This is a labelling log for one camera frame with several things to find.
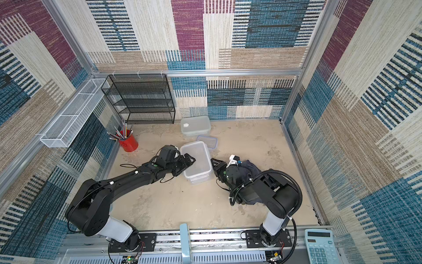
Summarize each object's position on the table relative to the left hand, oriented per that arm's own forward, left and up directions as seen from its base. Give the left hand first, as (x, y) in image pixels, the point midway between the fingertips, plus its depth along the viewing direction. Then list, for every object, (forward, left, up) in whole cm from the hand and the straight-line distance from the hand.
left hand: (193, 164), depth 88 cm
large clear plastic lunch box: (-5, -4, +2) cm, 7 cm away
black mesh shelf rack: (+43, +36, +10) cm, 57 cm away
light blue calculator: (-37, -55, -7) cm, 66 cm away
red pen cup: (+19, +42, -6) cm, 46 cm away
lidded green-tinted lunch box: (+30, +1, -2) cm, 30 cm away
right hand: (+1, -9, 0) cm, 9 cm away
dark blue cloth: (-23, -24, +14) cm, 36 cm away
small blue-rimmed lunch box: (+21, -10, -9) cm, 25 cm away
